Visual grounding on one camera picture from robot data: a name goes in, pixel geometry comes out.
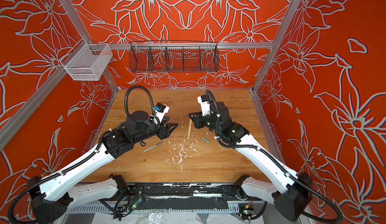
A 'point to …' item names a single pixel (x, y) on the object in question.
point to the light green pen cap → (205, 139)
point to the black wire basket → (174, 56)
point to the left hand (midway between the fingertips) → (172, 119)
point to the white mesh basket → (87, 61)
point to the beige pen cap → (190, 123)
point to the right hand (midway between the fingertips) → (187, 114)
